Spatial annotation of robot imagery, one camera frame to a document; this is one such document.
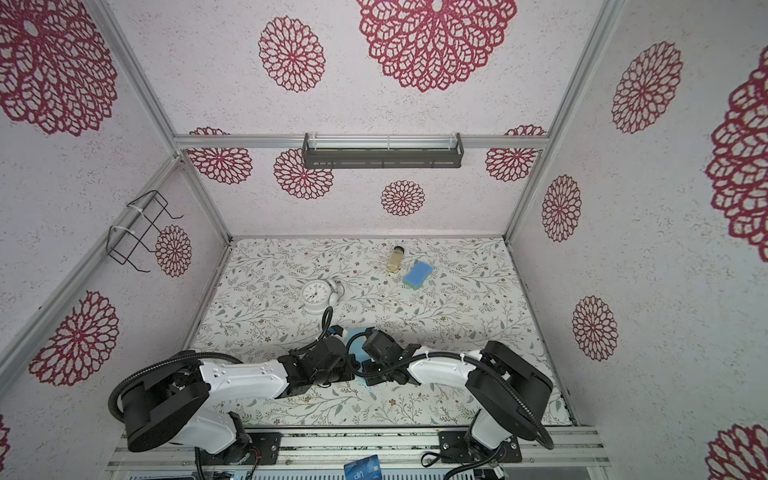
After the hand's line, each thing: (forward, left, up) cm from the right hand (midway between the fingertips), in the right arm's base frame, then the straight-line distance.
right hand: (368, 365), depth 87 cm
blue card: (-25, -2, -1) cm, 25 cm away
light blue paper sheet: (-1, +2, +15) cm, 16 cm away
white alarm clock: (+22, +18, +3) cm, 29 cm away
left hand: (-1, +2, +1) cm, 3 cm away
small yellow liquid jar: (+40, -7, +1) cm, 41 cm away
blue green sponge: (+35, -15, -2) cm, 39 cm away
